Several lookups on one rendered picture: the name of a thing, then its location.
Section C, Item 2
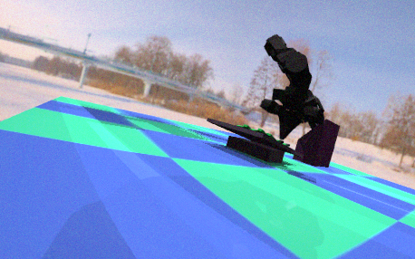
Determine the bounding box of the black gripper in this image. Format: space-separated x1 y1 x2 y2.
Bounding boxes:
260 83 324 140

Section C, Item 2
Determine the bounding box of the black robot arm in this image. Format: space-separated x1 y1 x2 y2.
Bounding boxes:
264 34 324 114

